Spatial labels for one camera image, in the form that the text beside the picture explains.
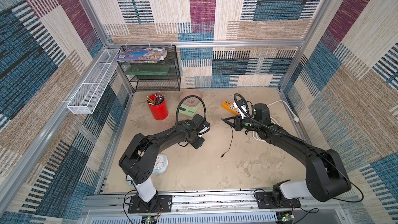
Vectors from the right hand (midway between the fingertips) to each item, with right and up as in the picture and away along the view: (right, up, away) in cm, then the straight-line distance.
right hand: (227, 122), depth 83 cm
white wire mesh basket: (-66, +11, -13) cm, 68 cm away
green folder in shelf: (-46, +30, +11) cm, 56 cm away
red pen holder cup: (-41, +4, +20) cm, 45 cm away
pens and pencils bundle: (-40, +12, +14) cm, 44 cm away
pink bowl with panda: (-21, +11, +26) cm, 35 cm away
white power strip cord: (+50, 0, +22) cm, 55 cm away
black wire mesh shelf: (-48, +30, +31) cm, 65 cm away
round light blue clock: (-35, -23, 0) cm, 41 cm away
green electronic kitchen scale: (-21, +5, +22) cm, 31 cm away
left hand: (-15, -12, +8) cm, 21 cm away
